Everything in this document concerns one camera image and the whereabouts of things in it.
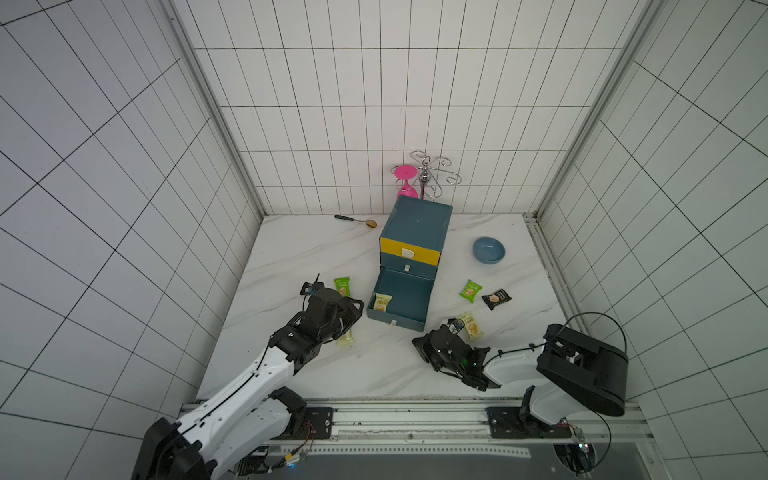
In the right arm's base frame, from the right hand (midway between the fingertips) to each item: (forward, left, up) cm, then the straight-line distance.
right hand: (400, 345), depth 85 cm
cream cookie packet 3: (0, +16, +1) cm, 16 cm away
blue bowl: (+37, -31, 0) cm, 48 cm away
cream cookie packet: (+13, +7, +2) cm, 14 cm away
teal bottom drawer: (+14, -3, +2) cm, 15 cm away
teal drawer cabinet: (+25, -3, +20) cm, 32 cm away
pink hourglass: (+46, 0, +27) cm, 54 cm away
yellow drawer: (+20, -2, +19) cm, 28 cm away
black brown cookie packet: (+17, -31, 0) cm, 35 cm away
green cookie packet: (+19, +20, +1) cm, 27 cm away
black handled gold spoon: (+49, +14, -1) cm, 51 cm away
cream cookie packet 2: (+7, -21, 0) cm, 22 cm away
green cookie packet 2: (+20, -23, -1) cm, 31 cm away
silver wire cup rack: (+46, -7, +26) cm, 54 cm away
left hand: (+5, +12, +12) cm, 17 cm away
